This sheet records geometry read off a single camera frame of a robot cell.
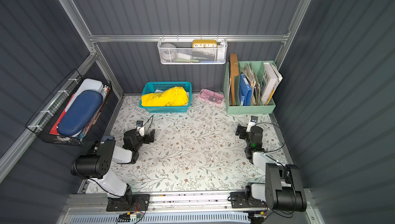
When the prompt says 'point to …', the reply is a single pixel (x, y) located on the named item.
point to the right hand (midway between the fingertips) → (251, 125)
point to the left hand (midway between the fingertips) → (147, 129)
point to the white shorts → (158, 91)
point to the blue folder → (245, 91)
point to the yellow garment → (174, 96)
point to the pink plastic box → (211, 96)
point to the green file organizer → (254, 71)
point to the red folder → (54, 129)
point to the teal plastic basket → (149, 87)
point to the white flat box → (86, 85)
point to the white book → (272, 78)
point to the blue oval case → (80, 113)
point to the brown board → (234, 71)
